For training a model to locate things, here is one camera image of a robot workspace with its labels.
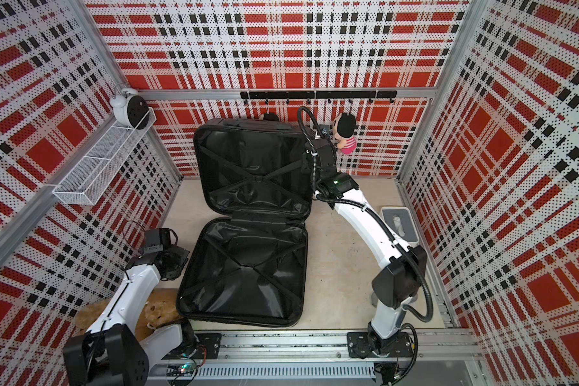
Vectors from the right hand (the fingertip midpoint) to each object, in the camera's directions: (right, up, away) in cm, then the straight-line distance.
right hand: (319, 150), depth 77 cm
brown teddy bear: (-49, -49, -4) cm, 70 cm away
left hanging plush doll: (-22, +17, +17) cm, 33 cm away
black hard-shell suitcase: (-27, -38, +8) cm, 47 cm away
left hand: (-46, -37, +9) cm, 60 cm away
